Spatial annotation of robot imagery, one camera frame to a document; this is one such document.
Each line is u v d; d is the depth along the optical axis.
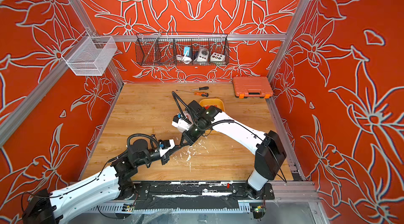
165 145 0.59
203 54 0.91
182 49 1.00
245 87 1.22
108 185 0.54
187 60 0.86
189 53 0.85
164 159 0.64
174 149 0.62
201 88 1.18
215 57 0.95
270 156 0.42
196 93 1.13
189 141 0.63
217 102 1.04
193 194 0.73
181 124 0.68
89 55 0.90
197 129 0.63
